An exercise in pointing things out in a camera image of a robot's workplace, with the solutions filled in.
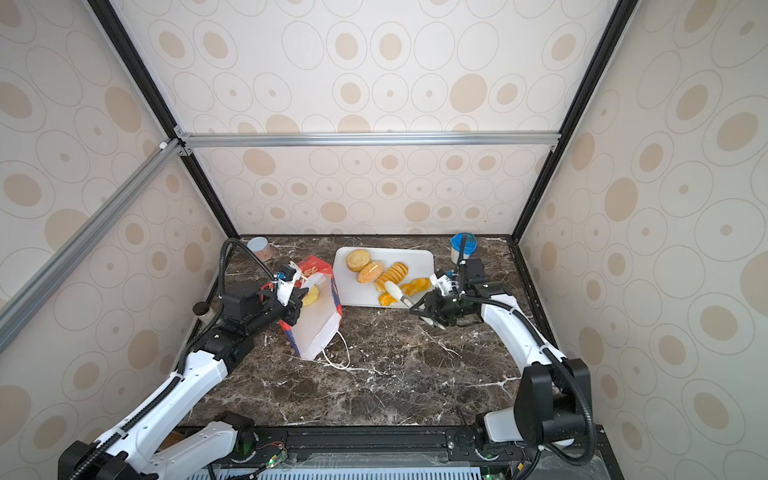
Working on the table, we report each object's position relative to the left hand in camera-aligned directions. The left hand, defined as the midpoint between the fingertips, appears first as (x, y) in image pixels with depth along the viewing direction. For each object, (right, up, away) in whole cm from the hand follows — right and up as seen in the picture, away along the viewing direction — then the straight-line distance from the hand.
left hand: (312, 286), depth 77 cm
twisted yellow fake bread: (+27, -2, +25) cm, 37 cm away
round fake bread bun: (+8, +7, +30) cm, 31 cm away
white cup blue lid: (+49, +12, +30) cm, 59 cm away
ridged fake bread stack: (+22, +2, +28) cm, 35 cm away
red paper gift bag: (-3, -14, +12) cm, 19 cm away
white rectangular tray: (+31, +6, +33) cm, 46 cm away
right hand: (+27, -8, +4) cm, 29 cm away
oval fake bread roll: (+13, +2, +26) cm, 30 cm away
